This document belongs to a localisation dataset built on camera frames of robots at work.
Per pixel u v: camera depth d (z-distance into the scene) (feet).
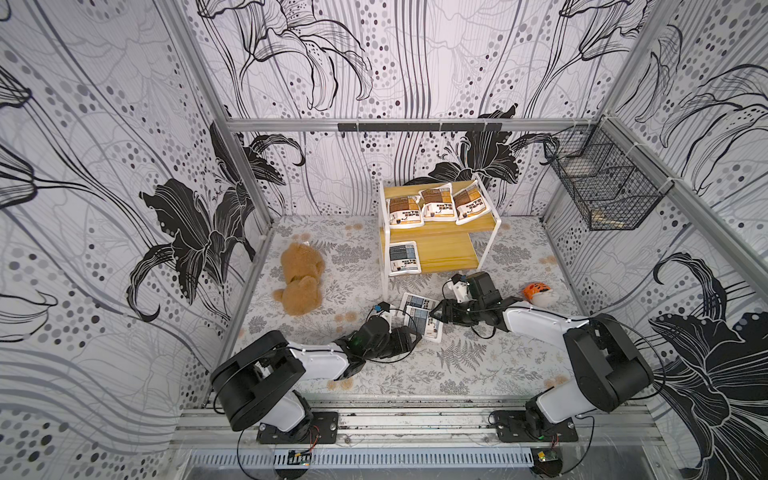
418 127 3.08
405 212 2.40
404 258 2.86
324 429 2.38
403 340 2.45
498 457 2.51
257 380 1.47
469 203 2.42
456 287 2.76
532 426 2.14
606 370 1.44
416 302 3.12
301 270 3.05
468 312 2.51
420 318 2.96
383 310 2.61
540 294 2.98
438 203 2.45
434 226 2.40
